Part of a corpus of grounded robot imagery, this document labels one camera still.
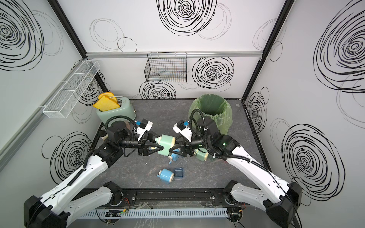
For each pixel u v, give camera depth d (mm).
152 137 631
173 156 817
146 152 573
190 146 557
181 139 618
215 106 955
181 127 541
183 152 558
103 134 905
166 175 742
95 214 694
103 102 894
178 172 821
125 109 952
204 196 755
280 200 380
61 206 407
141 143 569
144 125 557
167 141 589
